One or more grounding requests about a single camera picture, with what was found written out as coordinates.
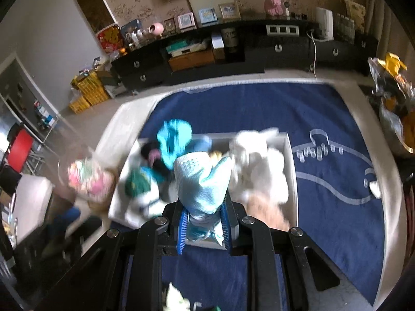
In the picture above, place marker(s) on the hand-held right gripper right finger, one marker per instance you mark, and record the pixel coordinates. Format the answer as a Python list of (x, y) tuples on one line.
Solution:
[(227, 233)]

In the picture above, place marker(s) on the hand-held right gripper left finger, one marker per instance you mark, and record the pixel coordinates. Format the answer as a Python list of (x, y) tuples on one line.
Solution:
[(182, 230)]

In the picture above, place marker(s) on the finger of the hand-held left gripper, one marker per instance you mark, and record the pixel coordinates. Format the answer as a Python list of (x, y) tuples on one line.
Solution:
[(66, 218)]

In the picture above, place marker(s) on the white gauze cloth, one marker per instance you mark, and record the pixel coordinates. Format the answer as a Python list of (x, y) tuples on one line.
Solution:
[(142, 210)]

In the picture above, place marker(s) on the brown plush ball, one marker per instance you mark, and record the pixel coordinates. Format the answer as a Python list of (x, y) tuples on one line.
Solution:
[(269, 215)]

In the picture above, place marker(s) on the light blue knit cloth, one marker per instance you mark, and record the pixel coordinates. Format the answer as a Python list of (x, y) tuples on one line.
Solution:
[(201, 181)]

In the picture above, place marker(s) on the large white plush toy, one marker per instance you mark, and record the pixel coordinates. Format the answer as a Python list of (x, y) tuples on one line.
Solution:
[(259, 165)]

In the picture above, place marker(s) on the white cardboard box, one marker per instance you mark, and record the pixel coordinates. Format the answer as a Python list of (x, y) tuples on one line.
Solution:
[(290, 168)]

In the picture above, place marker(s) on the teal cloth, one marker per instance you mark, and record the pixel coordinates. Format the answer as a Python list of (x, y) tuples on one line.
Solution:
[(171, 139)]

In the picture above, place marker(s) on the white leather chair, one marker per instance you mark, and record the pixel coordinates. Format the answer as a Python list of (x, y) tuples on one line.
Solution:
[(32, 201)]

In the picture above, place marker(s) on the glass dome with rose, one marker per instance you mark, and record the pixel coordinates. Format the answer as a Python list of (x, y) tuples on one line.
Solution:
[(87, 175)]

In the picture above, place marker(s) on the pale green cloth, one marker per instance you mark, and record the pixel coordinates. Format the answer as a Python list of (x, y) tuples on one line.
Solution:
[(176, 298)]

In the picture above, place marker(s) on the red chair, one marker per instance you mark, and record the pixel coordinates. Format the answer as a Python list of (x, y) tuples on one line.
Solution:
[(21, 149)]

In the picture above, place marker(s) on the stack of colourful boxes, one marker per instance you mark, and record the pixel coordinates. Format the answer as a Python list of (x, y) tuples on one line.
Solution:
[(45, 113)]

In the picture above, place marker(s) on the yellow plastic crate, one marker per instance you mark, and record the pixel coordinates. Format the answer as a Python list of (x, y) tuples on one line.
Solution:
[(86, 81), (79, 105), (97, 95)]

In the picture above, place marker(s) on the navy blue printed mat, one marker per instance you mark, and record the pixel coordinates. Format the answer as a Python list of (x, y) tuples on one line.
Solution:
[(324, 120)]

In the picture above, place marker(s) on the brown wooden box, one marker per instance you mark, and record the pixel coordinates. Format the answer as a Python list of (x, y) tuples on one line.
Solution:
[(191, 61)]

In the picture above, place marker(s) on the teal flat box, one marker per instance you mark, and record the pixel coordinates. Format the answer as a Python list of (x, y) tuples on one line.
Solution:
[(181, 47)]

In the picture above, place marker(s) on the red gold festive poster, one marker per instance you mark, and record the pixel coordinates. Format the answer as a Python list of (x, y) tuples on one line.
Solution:
[(110, 39)]

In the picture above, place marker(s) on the black TV cabinet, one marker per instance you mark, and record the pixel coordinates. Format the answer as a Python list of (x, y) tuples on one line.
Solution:
[(285, 55)]

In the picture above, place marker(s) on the small white box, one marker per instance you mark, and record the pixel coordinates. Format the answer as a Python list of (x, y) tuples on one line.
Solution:
[(218, 41)]

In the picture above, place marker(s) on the black printed jar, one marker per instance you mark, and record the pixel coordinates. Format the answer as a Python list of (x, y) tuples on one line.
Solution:
[(230, 40)]

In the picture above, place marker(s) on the small white bottle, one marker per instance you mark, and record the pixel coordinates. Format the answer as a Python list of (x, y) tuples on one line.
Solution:
[(141, 35), (134, 38)]

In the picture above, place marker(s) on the blue gift box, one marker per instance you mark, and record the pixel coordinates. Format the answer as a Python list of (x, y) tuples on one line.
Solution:
[(129, 27)]

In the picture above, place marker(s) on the pink round ornament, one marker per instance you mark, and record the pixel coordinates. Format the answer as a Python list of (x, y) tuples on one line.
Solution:
[(156, 29)]

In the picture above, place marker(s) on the clear plastic bag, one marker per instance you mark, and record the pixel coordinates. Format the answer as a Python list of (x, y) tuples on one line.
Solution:
[(395, 120)]

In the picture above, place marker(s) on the white socket panel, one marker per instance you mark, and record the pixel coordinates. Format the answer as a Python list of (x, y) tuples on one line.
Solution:
[(282, 29)]

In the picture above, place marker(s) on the white tall appliance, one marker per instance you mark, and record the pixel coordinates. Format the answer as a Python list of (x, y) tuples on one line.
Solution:
[(324, 24)]

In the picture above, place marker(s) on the white canvas board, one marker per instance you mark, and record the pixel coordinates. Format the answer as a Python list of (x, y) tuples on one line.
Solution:
[(207, 0)]

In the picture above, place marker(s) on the pink plush toy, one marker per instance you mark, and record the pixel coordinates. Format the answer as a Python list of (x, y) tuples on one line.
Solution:
[(273, 3)]

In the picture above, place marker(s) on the yellow toy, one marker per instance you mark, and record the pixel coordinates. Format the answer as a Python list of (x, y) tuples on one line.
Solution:
[(394, 63)]

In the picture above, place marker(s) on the row of glass jars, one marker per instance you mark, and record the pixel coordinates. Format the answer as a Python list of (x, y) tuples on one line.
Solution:
[(344, 24)]

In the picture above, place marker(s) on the beige curtain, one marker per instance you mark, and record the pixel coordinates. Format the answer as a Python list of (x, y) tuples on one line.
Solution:
[(384, 9)]

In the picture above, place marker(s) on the small dark picture frame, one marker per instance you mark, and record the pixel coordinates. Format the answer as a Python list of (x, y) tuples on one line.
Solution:
[(170, 25)]

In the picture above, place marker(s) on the pink picture frame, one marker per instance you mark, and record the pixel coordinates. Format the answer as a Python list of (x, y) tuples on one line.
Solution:
[(187, 20)]

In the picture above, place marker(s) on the blue picture frame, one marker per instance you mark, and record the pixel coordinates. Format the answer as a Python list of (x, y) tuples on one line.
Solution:
[(207, 15)]

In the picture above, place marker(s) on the wooden picture frame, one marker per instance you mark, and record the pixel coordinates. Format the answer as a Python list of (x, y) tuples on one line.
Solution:
[(229, 11)]

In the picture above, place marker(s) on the small white camera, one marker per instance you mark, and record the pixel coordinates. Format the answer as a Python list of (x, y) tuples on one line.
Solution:
[(287, 8)]

